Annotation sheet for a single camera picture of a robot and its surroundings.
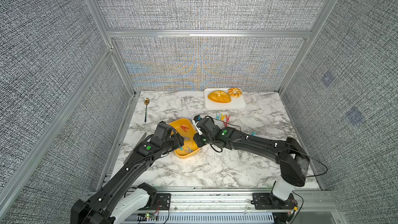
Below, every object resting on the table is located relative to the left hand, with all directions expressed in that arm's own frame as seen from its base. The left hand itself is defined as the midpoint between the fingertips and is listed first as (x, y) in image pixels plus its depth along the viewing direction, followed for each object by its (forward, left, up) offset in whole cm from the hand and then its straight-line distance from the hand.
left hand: (183, 139), depth 78 cm
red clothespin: (+15, +1, -13) cm, 20 cm away
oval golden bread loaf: (+38, -25, -10) cm, 46 cm away
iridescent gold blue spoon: (+39, +29, -14) cm, 50 cm away
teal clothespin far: (+24, -22, -15) cm, 36 cm away
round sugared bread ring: (+46, -38, -15) cm, 62 cm away
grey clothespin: (0, -3, -14) cm, 14 cm away
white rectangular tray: (+36, -37, -15) cm, 54 cm away
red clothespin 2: (+22, -29, -15) cm, 39 cm away
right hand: (+4, -6, -1) cm, 7 cm away
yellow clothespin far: (+23, -25, -15) cm, 37 cm away
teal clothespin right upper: (+10, -43, -15) cm, 47 cm away
